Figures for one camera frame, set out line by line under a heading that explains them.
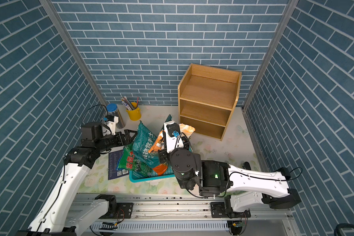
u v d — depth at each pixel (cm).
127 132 64
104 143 58
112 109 93
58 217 38
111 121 64
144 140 73
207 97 85
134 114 111
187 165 32
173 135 39
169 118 76
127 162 72
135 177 80
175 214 74
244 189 38
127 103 100
